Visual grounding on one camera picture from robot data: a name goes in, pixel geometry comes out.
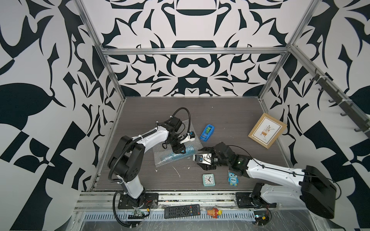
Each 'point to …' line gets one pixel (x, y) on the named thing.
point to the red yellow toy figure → (215, 212)
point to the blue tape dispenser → (207, 133)
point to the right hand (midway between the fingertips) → (198, 151)
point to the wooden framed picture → (267, 130)
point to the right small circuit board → (261, 217)
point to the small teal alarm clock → (208, 180)
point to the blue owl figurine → (232, 179)
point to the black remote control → (182, 211)
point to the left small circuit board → (137, 214)
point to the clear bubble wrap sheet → (165, 157)
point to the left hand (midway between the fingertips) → (181, 146)
